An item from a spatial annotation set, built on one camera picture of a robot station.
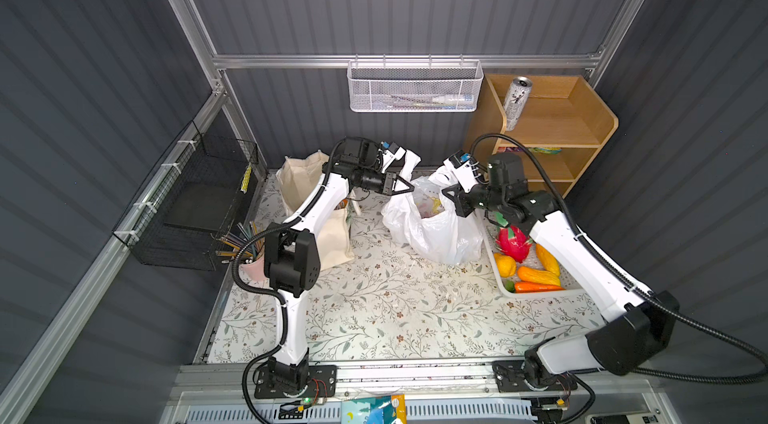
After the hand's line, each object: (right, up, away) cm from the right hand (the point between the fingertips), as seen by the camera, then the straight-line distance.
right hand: (449, 191), depth 76 cm
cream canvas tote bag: (-45, +5, +19) cm, 49 cm away
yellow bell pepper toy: (+19, -22, +11) cm, 31 cm away
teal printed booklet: (-16, -52, -7) cm, 54 cm away
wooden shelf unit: (+40, +23, +18) cm, 50 cm away
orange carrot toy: (+25, -27, +8) cm, 38 cm away
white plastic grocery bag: (-6, -8, 0) cm, 10 cm away
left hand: (-9, +1, +7) cm, 11 cm away
